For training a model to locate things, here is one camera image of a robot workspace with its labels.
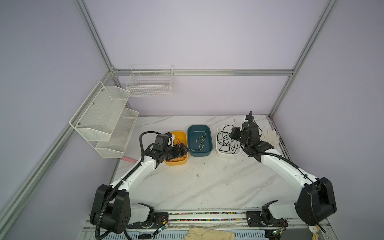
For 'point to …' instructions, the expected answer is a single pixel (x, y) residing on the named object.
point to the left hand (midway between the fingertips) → (182, 152)
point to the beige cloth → (200, 233)
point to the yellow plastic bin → (180, 137)
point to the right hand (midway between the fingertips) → (230, 127)
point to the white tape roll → (314, 229)
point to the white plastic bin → (219, 128)
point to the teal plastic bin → (199, 140)
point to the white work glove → (270, 137)
